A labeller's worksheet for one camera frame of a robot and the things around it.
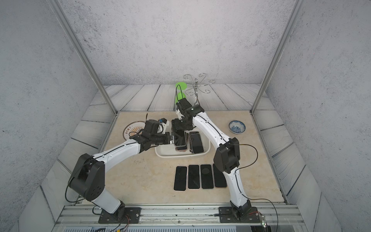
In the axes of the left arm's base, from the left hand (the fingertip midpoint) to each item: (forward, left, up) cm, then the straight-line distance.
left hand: (178, 138), depth 85 cm
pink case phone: (+13, -10, -12) cm, 20 cm away
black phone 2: (-18, -24, -15) cm, 33 cm away
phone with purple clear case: (+4, -11, -11) cm, 16 cm away
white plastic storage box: (+1, +7, -16) cm, 18 cm away
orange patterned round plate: (+21, +35, -15) cm, 44 cm away
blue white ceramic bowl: (+18, -42, -14) cm, 48 cm away
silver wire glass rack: (+30, -12, +16) cm, 36 cm away
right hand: (+5, +1, +2) cm, 6 cm away
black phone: (-18, -16, -14) cm, 28 cm away
